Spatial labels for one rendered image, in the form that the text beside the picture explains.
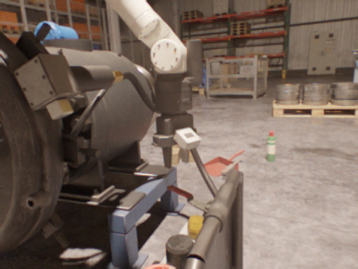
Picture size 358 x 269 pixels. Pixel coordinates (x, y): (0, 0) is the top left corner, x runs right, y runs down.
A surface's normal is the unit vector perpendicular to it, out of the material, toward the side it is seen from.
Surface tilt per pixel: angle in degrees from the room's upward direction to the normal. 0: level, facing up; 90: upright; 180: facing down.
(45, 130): 84
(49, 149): 91
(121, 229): 90
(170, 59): 90
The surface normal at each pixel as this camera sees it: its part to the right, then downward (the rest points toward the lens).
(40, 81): -0.35, 0.23
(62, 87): 0.85, -0.33
